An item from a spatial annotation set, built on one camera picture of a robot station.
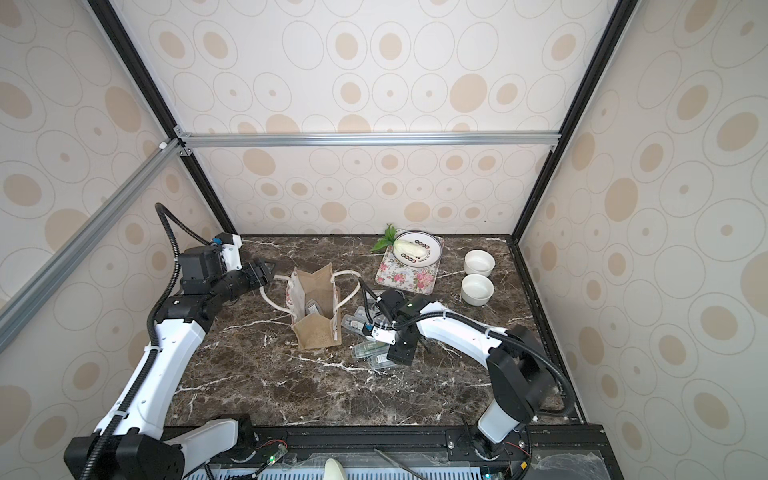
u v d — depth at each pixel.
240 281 0.65
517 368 0.44
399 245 1.13
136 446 0.37
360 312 0.97
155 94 0.81
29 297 0.53
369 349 0.89
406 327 0.61
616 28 0.70
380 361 0.87
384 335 0.75
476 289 1.03
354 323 0.94
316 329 0.89
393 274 1.09
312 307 0.97
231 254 0.67
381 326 0.74
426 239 1.17
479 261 1.09
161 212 0.55
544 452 0.73
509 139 0.90
